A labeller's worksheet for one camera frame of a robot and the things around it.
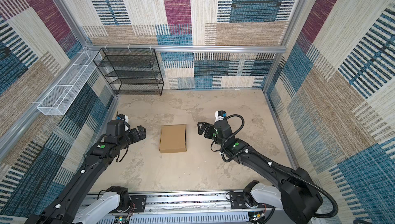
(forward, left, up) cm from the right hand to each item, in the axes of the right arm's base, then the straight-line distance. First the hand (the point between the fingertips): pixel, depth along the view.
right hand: (204, 128), depth 82 cm
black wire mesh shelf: (+48, +50, +1) cm, 69 cm away
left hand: (-1, +34, +2) cm, 34 cm away
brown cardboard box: (0, +18, -11) cm, 21 cm away
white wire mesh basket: (+9, +67, +19) cm, 70 cm away
